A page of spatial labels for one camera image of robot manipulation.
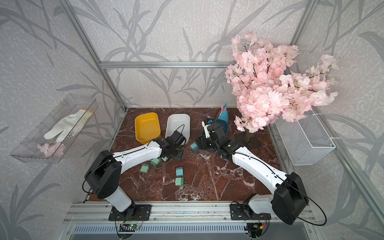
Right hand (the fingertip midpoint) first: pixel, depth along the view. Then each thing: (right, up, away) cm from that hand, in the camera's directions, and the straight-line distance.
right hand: (200, 137), depth 81 cm
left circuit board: (-35, -43, -9) cm, 56 cm away
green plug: (-12, -25, +1) cm, 27 cm away
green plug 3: (-27, -15, +8) cm, 32 cm away
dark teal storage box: (+15, +10, +21) cm, 28 cm away
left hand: (-13, -11, +8) cm, 19 cm away
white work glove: (-60, +7, -13) cm, 62 cm away
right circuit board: (+26, -43, -10) cm, 51 cm away
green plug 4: (-32, -18, +4) cm, 37 cm away
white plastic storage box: (-14, +7, +26) cm, 31 cm away
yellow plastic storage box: (-38, +4, +24) cm, 45 cm away
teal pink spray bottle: (+17, +14, +24) cm, 32 cm away
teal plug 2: (-13, -21, +6) cm, 25 cm away
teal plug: (-4, -8, +16) cm, 18 cm away
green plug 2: (-22, -15, +10) cm, 28 cm away
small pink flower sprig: (-60, -2, -21) cm, 64 cm away
